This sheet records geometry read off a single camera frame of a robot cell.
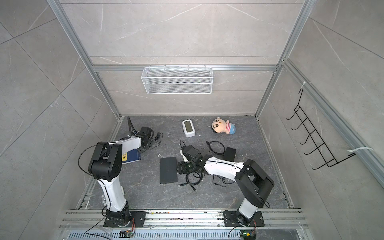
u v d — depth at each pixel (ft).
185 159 2.35
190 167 2.39
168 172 2.89
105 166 1.71
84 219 2.45
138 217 2.40
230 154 3.16
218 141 3.42
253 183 1.52
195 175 2.91
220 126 3.40
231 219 2.40
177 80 3.30
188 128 3.52
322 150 2.11
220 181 2.82
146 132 2.73
